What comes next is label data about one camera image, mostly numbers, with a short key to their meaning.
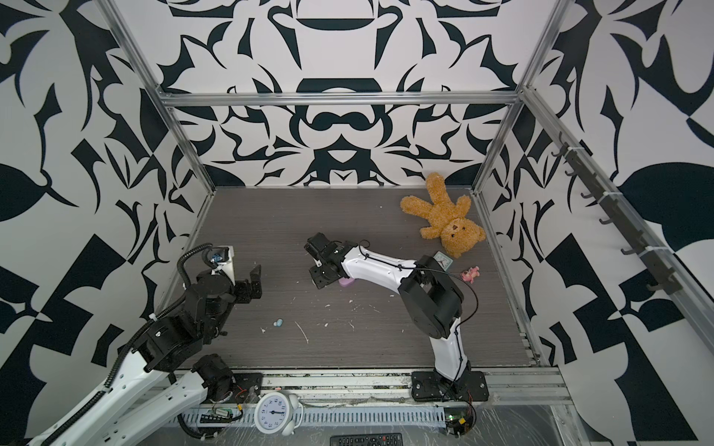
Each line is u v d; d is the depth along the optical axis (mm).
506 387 760
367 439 665
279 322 848
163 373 477
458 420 711
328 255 669
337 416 713
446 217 1016
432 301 492
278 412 688
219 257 593
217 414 686
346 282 917
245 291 628
